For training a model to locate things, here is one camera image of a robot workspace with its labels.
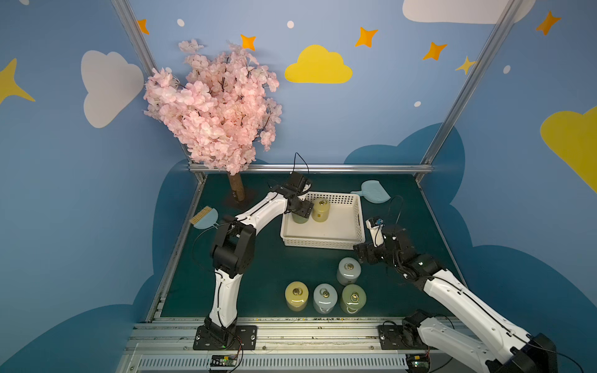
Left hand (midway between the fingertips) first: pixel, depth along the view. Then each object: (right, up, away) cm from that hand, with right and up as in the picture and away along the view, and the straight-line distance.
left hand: (302, 203), depth 97 cm
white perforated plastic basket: (+19, -12, +5) cm, 23 cm away
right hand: (+24, -13, -15) cm, 32 cm away
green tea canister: (+17, -30, -23) cm, 41 cm away
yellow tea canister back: (+9, -3, +3) cm, 9 cm away
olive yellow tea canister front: (-2, -30, -22) cm, 37 cm away
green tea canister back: (-1, -7, +4) cm, 8 cm away
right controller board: (+37, -51, -24) cm, 67 cm away
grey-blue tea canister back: (+17, -23, -16) cm, 33 cm away
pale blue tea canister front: (+8, -31, -22) cm, 39 cm away
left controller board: (-25, -49, -25) cm, 61 cm away
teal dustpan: (+36, +5, +18) cm, 41 cm away
